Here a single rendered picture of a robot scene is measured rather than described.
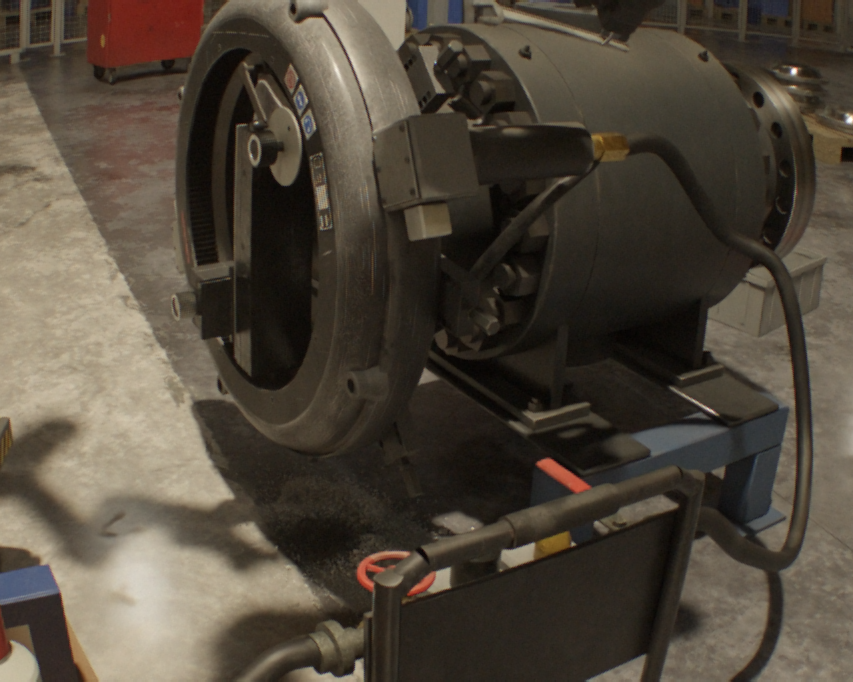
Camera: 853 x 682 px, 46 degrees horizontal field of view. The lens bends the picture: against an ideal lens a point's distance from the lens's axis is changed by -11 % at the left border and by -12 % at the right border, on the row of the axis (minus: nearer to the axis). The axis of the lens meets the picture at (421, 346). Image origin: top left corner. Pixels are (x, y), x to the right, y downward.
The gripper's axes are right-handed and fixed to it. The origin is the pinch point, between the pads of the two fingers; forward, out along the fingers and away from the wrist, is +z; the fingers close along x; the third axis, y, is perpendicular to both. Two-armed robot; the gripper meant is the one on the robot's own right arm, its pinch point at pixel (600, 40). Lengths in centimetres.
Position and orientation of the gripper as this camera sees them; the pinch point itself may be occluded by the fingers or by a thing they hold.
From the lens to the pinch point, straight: 143.1
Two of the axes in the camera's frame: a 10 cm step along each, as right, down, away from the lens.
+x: 0.8, 9.4, -3.3
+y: -9.0, -0.7, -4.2
